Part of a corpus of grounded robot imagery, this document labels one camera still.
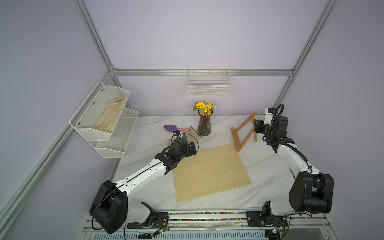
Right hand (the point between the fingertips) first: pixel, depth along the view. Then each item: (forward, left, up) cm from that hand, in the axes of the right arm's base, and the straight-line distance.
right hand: (255, 123), depth 88 cm
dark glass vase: (+8, +30, -12) cm, 33 cm away
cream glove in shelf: (0, +83, +10) cm, 84 cm away
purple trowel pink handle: (+14, +54, -19) cm, 59 cm away
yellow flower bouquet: (+9, +30, +4) cm, 32 cm away
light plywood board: (-20, +28, -20) cm, 40 cm away
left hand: (-12, +41, -6) cm, 43 cm away
